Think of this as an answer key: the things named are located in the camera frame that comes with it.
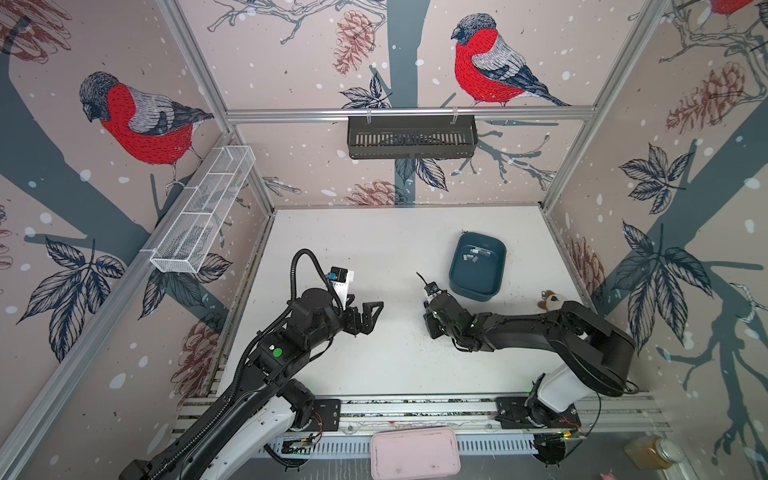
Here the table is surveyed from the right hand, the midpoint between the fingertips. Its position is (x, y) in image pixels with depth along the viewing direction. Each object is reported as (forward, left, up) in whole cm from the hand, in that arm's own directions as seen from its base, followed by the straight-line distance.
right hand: (426, 318), depth 91 cm
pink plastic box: (-34, +4, +3) cm, 34 cm away
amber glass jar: (-32, -47, +6) cm, 57 cm away
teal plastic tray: (+19, -18, +1) cm, 27 cm away
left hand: (-7, +15, +22) cm, 28 cm away
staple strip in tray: (+23, -16, +1) cm, 28 cm away
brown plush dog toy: (+6, -39, 0) cm, 40 cm away
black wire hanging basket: (+54, +6, +30) cm, 62 cm away
